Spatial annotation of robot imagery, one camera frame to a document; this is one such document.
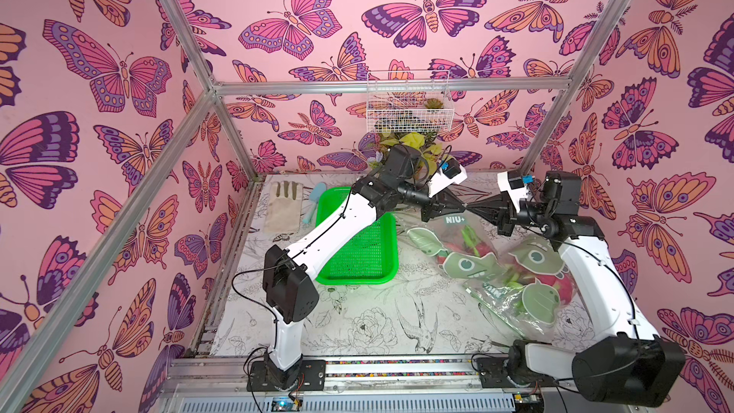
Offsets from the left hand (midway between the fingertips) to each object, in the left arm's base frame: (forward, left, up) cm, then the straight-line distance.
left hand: (464, 207), depth 68 cm
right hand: (+1, -2, 0) cm, 2 cm away
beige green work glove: (+26, +57, -32) cm, 70 cm away
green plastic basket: (+4, +22, -33) cm, 40 cm away
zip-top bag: (-11, -22, -23) cm, 34 cm away
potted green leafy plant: (+33, +4, -8) cm, 34 cm away
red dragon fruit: (-1, -5, -17) cm, 17 cm away
